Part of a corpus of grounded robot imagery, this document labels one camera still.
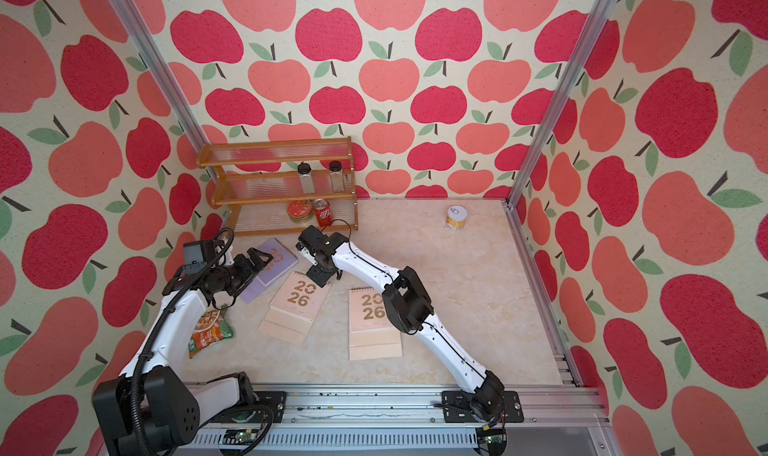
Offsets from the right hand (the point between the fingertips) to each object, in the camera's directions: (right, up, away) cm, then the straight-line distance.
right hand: (326, 274), depth 98 cm
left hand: (-15, +4, -15) cm, 21 cm away
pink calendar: (-8, -10, -7) cm, 15 cm away
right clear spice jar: (+3, +34, 0) cm, 34 cm away
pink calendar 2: (+16, -16, -12) cm, 25 cm away
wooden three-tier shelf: (-20, +32, +18) cm, 42 cm away
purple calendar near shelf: (-16, +4, +5) cm, 17 cm away
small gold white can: (+47, +19, +13) cm, 52 cm away
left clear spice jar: (-6, +32, 0) cm, 33 cm away
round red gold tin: (-13, +22, +14) cm, 30 cm away
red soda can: (-2, +21, +6) cm, 22 cm away
